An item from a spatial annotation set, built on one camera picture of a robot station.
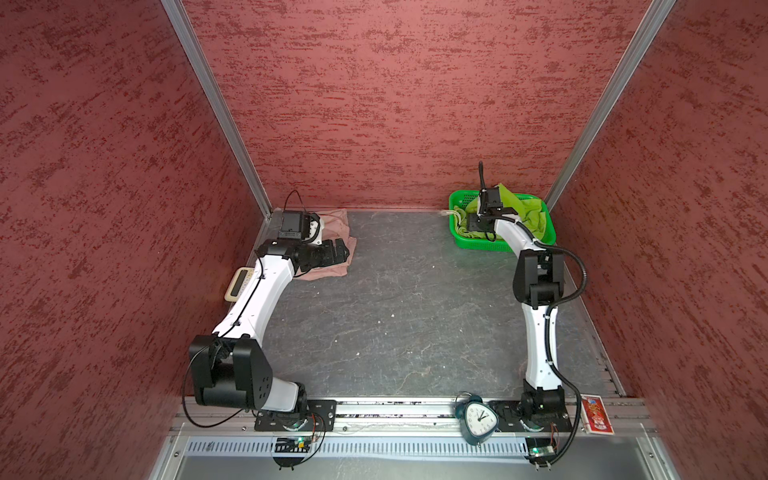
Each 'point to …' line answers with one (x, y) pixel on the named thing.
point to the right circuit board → (540, 450)
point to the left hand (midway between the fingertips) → (334, 260)
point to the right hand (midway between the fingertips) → (476, 225)
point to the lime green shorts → (528, 210)
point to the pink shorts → (335, 225)
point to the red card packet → (595, 416)
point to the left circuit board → (293, 445)
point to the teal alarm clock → (477, 419)
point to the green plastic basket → (463, 197)
